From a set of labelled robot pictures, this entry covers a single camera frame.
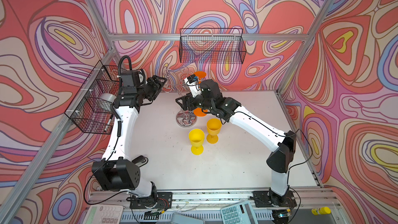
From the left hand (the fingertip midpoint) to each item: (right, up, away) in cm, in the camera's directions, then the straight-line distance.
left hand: (165, 81), depth 74 cm
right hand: (+8, -10, -1) cm, 13 cm away
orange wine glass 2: (+17, +10, +33) cm, 38 cm away
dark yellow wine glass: (+25, -24, +17) cm, 38 cm away
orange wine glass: (+16, -15, -8) cm, 23 cm away
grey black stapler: (-16, -42, +9) cm, 45 cm away
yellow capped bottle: (+69, -55, -11) cm, 89 cm away
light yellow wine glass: (+15, -29, +10) cm, 34 cm away
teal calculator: (+35, -60, -5) cm, 70 cm away
